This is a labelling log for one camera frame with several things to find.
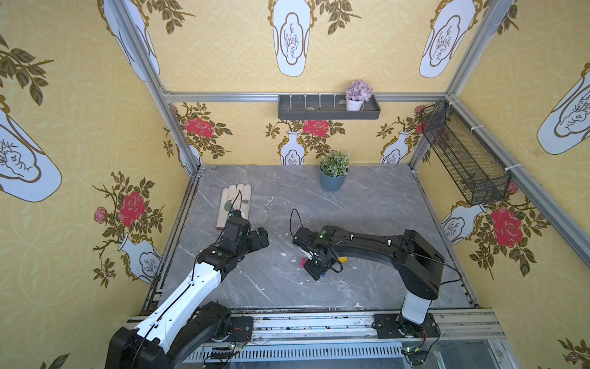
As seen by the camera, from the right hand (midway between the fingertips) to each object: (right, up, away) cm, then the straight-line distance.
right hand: (318, 273), depth 84 cm
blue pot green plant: (+8, +39, +16) cm, 43 cm away
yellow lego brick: (+10, +5, +2) cm, 11 cm away
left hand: (-21, +14, -1) cm, 25 cm away
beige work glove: (-38, +27, +25) cm, 53 cm away
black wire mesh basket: (+60, +36, +1) cm, 70 cm away
